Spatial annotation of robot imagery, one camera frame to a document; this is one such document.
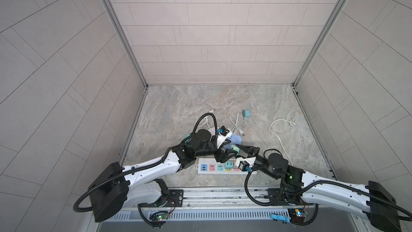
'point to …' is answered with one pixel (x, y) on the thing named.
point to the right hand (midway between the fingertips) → (236, 149)
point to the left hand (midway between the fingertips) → (235, 147)
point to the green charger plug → (235, 147)
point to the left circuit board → (160, 216)
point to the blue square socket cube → (235, 139)
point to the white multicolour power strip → (211, 166)
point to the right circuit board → (297, 215)
